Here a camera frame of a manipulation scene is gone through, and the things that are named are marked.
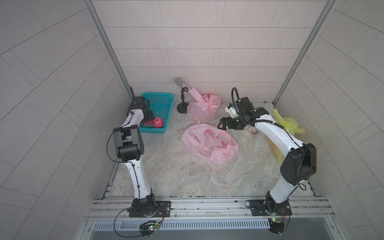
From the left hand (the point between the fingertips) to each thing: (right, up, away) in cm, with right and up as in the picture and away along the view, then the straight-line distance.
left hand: (149, 114), depth 103 cm
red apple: (+8, -5, -6) cm, 11 cm away
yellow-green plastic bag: (+85, -6, -22) cm, 88 cm away
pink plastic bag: (+46, -19, -8) cm, 51 cm away
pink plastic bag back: (+39, +6, -2) cm, 39 cm away
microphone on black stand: (+22, +6, +9) cm, 24 cm away
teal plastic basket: (+8, +7, +1) cm, 11 cm away
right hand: (+49, -6, -19) cm, 53 cm away
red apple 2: (+2, -5, -7) cm, 9 cm away
